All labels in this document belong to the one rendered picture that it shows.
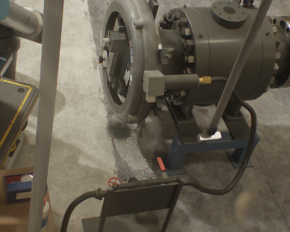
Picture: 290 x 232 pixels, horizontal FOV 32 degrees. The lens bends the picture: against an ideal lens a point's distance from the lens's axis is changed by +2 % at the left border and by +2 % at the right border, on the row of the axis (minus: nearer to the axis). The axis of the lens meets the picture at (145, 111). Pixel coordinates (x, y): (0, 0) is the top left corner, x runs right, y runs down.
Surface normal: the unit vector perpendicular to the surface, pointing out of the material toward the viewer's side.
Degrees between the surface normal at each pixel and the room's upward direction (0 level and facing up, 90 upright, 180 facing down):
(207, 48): 42
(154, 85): 68
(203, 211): 0
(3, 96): 0
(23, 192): 100
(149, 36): 33
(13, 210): 0
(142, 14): 15
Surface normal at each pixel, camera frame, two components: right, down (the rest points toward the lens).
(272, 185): 0.19, -0.71
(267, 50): 0.33, 0.01
